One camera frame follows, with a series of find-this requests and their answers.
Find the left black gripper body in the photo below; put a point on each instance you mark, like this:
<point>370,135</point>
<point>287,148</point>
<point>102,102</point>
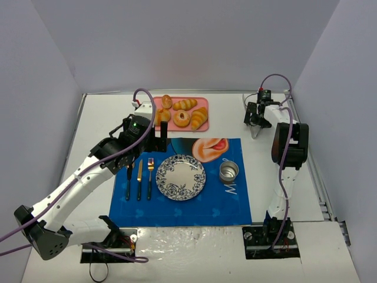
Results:
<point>159,140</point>

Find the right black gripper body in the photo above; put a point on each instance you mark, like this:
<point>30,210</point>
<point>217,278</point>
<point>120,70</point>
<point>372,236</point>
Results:
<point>257,117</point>

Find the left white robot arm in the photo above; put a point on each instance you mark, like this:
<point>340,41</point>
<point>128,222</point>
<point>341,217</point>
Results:
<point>45,223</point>

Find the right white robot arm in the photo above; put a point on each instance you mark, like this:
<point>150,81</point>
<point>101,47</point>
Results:
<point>289,149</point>

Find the round striped bun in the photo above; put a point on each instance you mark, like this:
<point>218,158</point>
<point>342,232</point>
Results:
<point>162,115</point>

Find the sugared donut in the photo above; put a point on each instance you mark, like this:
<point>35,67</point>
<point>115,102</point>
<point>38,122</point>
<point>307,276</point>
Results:
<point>181,118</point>

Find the pink tray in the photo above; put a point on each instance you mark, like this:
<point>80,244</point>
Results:
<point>201,102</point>

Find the small round bun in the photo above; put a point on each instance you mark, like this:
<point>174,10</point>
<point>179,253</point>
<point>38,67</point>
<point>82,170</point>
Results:
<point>166,102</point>

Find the upper striped croissant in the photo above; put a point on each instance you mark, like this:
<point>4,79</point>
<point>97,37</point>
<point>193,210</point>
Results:
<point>186,104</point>

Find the striped croissant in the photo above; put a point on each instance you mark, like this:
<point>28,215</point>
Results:
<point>186,104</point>
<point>198,118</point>

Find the right striped croissant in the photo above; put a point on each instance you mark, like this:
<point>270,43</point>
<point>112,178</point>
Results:
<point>198,118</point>

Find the blue floral plate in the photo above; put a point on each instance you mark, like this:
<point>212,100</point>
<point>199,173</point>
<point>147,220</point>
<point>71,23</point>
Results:
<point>180,177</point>

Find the metal cup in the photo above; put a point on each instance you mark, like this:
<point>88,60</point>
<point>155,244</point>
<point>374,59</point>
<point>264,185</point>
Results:
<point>228,172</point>

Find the blue cartoon placemat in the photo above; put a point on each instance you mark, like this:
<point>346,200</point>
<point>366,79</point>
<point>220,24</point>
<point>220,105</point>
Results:
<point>218,204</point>

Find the gold fork green handle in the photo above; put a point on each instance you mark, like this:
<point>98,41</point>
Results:
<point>150,168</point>

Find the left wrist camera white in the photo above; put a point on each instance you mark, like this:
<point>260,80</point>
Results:
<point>144,109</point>

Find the gold knife green handle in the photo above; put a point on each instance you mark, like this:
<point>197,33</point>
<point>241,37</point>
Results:
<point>139,179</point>

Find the gold spoon green handle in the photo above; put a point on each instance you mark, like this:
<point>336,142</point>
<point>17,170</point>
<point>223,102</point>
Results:
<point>129,176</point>

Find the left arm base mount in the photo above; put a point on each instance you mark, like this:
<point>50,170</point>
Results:
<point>123,244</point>

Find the aluminium rail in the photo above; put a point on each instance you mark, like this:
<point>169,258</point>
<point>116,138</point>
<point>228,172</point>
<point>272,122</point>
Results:
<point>323,197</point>

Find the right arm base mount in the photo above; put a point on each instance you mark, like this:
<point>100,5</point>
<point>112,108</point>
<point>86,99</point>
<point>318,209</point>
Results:
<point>258,240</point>

